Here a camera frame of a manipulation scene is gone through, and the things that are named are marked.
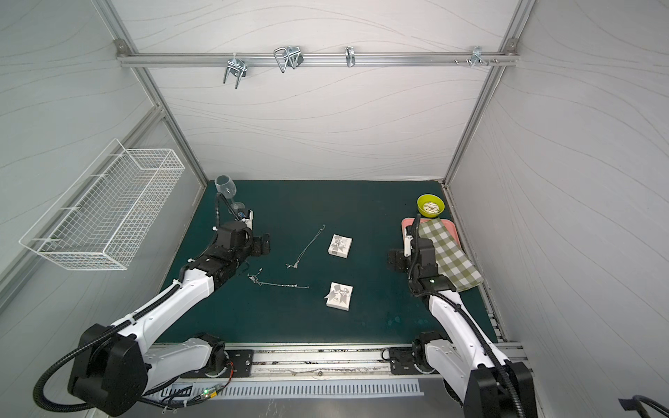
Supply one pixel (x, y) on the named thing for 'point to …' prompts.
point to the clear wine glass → (225, 185)
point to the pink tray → (449, 223)
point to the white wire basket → (104, 217)
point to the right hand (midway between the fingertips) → (406, 248)
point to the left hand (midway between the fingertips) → (255, 234)
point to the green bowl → (429, 205)
